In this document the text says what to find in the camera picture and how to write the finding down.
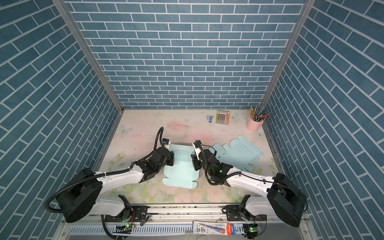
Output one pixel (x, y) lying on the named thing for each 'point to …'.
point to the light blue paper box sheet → (182, 174)
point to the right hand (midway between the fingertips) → (191, 153)
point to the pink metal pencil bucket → (252, 125)
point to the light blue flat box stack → (240, 154)
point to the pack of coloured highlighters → (222, 117)
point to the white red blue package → (214, 228)
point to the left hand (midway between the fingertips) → (174, 153)
